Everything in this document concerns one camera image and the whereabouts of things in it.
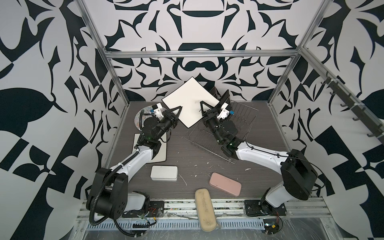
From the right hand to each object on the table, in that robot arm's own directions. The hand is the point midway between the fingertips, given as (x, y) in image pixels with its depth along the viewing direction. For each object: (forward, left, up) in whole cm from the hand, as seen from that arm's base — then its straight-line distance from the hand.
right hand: (201, 103), depth 70 cm
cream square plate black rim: (-20, +18, -11) cm, 29 cm away
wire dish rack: (+18, -31, -33) cm, 49 cm away
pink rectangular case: (-26, -12, -35) cm, 45 cm away
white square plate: (+8, +6, -3) cm, 11 cm away
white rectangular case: (-21, +20, -32) cm, 43 cm away
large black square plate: (+27, -10, -18) cm, 34 cm away
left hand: (+2, +9, -2) cm, 9 cm away
